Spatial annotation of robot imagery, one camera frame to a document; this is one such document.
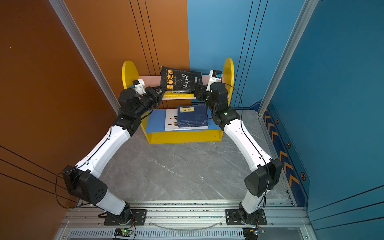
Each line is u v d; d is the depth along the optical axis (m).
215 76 0.59
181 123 0.88
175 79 0.72
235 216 0.73
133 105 0.56
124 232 0.71
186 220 0.73
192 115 0.91
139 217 0.74
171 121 0.92
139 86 0.65
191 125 0.89
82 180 0.41
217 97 0.52
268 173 0.42
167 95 0.70
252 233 0.71
